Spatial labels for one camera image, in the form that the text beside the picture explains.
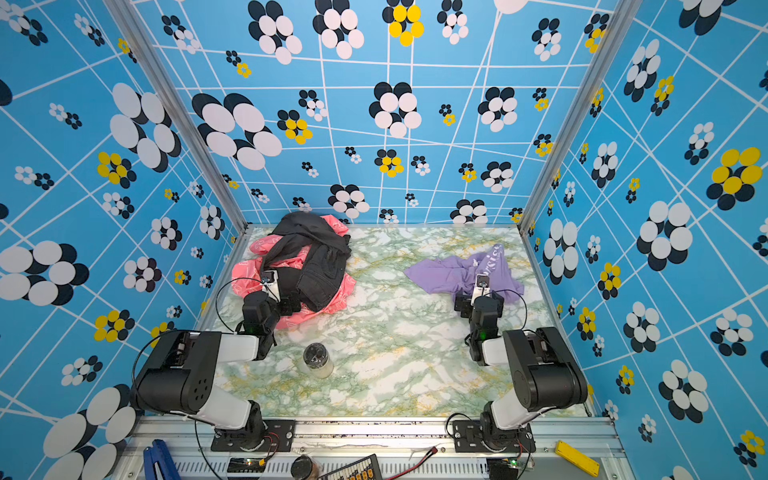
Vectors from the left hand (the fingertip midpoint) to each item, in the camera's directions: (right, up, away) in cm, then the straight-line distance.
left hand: (284, 286), depth 94 cm
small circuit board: (-1, -41, -21) cm, 47 cm away
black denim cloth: (+11, +1, -4) cm, 12 cm away
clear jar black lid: (+15, -16, -18) cm, 29 cm away
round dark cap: (+15, -34, -33) cm, 49 cm away
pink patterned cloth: (-13, +4, +3) cm, 14 cm away
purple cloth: (+57, +3, +5) cm, 58 cm away
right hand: (+63, -1, -1) cm, 63 cm away
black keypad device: (+29, -39, -25) cm, 55 cm away
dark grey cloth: (+2, +20, +13) cm, 23 cm away
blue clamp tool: (-21, -37, -23) cm, 49 cm away
